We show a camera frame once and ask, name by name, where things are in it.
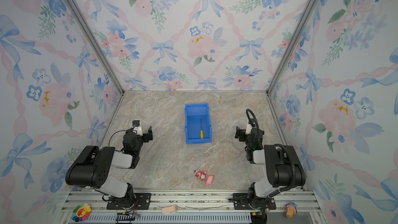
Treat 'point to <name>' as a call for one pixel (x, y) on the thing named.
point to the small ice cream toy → (292, 209)
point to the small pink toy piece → (209, 180)
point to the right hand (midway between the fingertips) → (245, 126)
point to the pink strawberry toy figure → (200, 174)
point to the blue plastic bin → (193, 114)
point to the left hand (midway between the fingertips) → (142, 125)
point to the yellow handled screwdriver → (201, 132)
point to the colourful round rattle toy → (81, 212)
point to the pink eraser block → (169, 209)
